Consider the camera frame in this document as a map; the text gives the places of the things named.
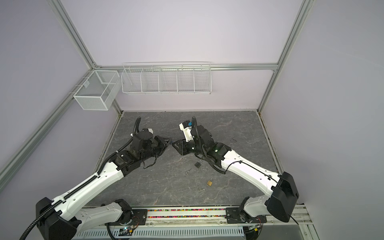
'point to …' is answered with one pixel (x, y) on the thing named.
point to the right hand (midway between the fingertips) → (173, 145)
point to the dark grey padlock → (198, 164)
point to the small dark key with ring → (201, 189)
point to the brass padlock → (209, 183)
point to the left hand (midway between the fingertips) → (172, 141)
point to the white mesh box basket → (99, 91)
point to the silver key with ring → (187, 172)
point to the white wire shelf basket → (166, 78)
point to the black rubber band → (232, 140)
